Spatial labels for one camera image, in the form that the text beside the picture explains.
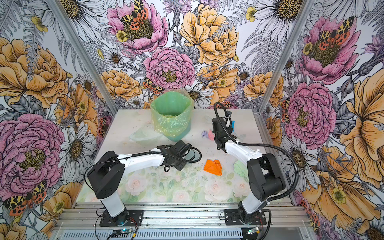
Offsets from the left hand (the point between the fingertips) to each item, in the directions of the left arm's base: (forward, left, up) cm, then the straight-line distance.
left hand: (178, 165), depth 89 cm
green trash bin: (+37, +6, +6) cm, 38 cm away
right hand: (+18, -27, +12) cm, 35 cm away
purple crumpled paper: (+23, -17, -1) cm, 29 cm away
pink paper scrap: (+23, -21, -3) cm, 32 cm away
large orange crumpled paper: (0, -21, -2) cm, 21 cm away
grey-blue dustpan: (-2, -8, +16) cm, 17 cm away
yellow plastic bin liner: (+38, +6, +8) cm, 39 cm away
